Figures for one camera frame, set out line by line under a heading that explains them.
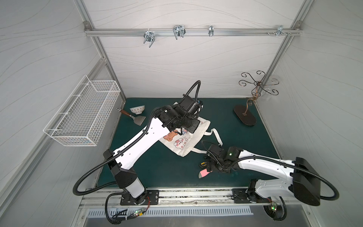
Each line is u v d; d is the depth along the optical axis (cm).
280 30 76
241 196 73
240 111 112
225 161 58
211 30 78
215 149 63
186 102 51
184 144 90
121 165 40
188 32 78
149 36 76
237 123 106
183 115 49
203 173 81
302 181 40
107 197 67
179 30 77
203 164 83
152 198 73
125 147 41
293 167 43
